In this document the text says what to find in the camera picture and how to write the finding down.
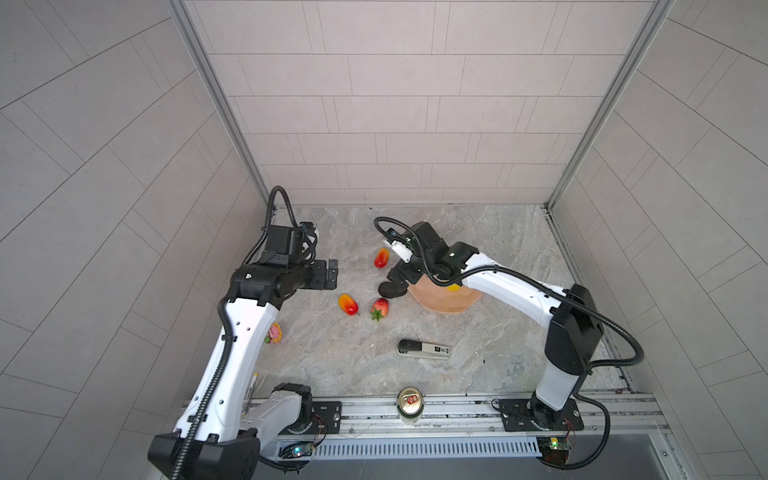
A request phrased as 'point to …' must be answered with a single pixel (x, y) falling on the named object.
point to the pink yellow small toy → (274, 334)
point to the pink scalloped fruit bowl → (434, 295)
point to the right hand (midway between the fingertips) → (398, 262)
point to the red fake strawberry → (379, 309)
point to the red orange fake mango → (348, 304)
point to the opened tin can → (410, 405)
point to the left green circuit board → (299, 449)
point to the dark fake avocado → (391, 289)
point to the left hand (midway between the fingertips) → (327, 265)
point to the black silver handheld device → (414, 348)
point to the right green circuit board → (554, 449)
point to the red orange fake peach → (382, 258)
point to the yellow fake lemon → (453, 287)
